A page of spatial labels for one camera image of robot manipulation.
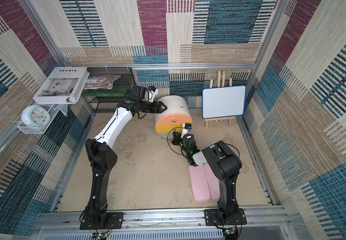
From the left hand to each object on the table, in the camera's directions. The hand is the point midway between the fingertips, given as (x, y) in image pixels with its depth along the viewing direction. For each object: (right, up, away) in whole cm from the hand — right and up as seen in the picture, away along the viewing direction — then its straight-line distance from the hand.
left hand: (162, 106), depth 90 cm
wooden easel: (+43, +15, +8) cm, 47 cm away
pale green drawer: (+1, -18, +7) cm, 19 cm away
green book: (-36, +9, +5) cm, 37 cm away
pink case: (+24, -43, -7) cm, 50 cm away
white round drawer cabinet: (+8, +2, +4) cm, 9 cm away
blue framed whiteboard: (+41, +5, +12) cm, 43 cm away
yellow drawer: (+4, -13, +3) cm, 14 cm away
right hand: (+7, -14, +6) cm, 17 cm away
